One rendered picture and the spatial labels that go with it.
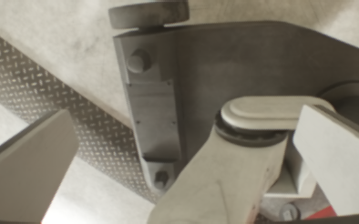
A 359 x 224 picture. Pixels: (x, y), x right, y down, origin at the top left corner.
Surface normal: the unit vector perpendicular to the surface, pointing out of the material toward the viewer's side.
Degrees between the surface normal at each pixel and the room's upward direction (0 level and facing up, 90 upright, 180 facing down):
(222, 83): 0
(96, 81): 0
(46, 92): 23
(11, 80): 0
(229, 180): 90
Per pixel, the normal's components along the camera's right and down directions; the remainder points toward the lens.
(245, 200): -0.09, -0.88
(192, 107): -0.16, 0.47
